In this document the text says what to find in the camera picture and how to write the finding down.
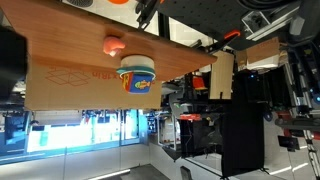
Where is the colourful soft picture cube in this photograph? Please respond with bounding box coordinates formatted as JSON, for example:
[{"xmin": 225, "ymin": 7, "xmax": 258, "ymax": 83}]
[{"xmin": 120, "ymin": 71, "xmax": 154, "ymax": 95}]

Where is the white bowl teal rim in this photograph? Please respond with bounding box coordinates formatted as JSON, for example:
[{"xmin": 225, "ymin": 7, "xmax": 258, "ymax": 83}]
[{"xmin": 116, "ymin": 54, "xmax": 157, "ymax": 81}]

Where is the red flat case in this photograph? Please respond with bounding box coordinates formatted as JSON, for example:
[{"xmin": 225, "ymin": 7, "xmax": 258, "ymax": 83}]
[{"xmin": 179, "ymin": 113, "xmax": 203, "ymax": 121}]

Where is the black metal table leg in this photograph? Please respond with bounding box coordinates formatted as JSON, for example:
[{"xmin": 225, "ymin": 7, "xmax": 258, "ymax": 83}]
[{"xmin": 158, "ymin": 13, "xmax": 171, "ymax": 39}]

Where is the pink plush toy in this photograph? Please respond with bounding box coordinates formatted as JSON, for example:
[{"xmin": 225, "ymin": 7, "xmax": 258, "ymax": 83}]
[{"xmin": 102, "ymin": 35, "xmax": 127, "ymax": 58}]

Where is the black perforated mounting board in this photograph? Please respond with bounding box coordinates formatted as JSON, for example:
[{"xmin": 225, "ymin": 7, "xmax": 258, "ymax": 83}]
[{"xmin": 156, "ymin": 0, "xmax": 320, "ymax": 51}]

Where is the brown cardboard panel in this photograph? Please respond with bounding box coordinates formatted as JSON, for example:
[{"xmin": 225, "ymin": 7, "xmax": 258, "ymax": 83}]
[{"xmin": 24, "ymin": 54, "xmax": 163, "ymax": 111}]

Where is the brown cardboard box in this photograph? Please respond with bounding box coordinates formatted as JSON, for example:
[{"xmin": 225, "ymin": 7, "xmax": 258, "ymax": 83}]
[{"xmin": 235, "ymin": 36, "xmax": 281, "ymax": 66}]

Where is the dark round mesh object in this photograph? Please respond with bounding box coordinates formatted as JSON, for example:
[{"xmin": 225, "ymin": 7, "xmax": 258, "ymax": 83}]
[{"xmin": 66, "ymin": 0, "xmax": 94, "ymax": 8}]

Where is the black rounded blurry object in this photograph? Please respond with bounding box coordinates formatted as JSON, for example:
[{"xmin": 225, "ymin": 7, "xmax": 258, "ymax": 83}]
[{"xmin": 0, "ymin": 25, "xmax": 29, "ymax": 101}]

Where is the black bar clamp orange handle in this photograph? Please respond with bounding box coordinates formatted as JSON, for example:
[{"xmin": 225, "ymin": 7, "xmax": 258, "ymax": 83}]
[
  {"xmin": 134, "ymin": 0, "xmax": 166, "ymax": 30},
  {"xmin": 190, "ymin": 29, "xmax": 242, "ymax": 56}
]

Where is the silver aluminium extrusion frame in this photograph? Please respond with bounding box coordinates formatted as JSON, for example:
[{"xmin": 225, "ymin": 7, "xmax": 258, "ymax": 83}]
[{"xmin": 241, "ymin": 9, "xmax": 294, "ymax": 42}]

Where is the black cable coil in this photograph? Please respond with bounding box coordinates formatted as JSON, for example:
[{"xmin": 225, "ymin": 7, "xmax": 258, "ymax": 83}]
[{"xmin": 238, "ymin": 0, "xmax": 301, "ymax": 11}]

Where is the black camera tripod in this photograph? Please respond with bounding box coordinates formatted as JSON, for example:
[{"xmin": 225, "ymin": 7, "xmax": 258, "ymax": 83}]
[{"xmin": 288, "ymin": 43, "xmax": 320, "ymax": 180}]

